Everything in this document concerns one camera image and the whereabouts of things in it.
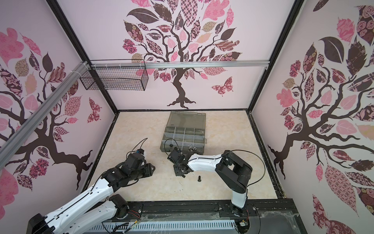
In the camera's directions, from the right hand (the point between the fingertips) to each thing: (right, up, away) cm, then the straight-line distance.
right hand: (178, 169), depth 88 cm
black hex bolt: (+13, -5, -5) cm, 14 cm away
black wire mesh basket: (-56, +67, +34) cm, 94 cm away
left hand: (-14, +1, -8) cm, 16 cm away
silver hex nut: (+7, +12, +9) cm, 17 cm away
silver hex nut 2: (+10, +12, +9) cm, 18 cm away
